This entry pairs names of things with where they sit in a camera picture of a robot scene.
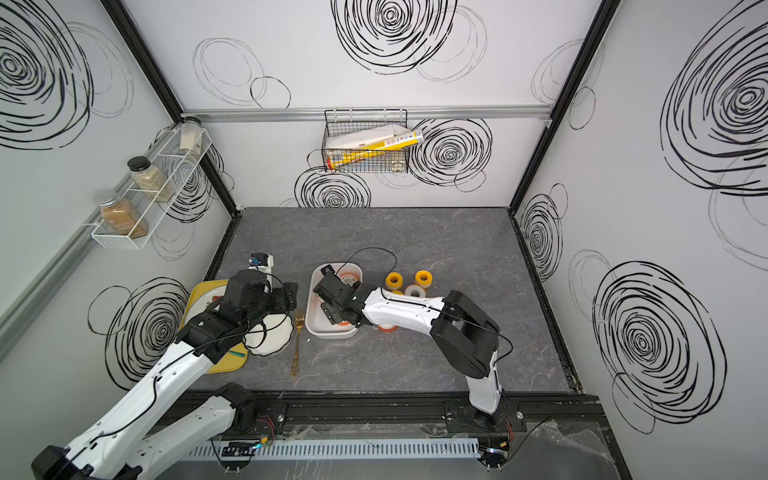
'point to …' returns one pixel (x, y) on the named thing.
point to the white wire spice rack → (180, 164)
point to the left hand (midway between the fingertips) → (284, 286)
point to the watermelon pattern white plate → (214, 295)
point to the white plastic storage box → (316, 322)
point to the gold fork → (299, 321)
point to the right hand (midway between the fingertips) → (342, 300)
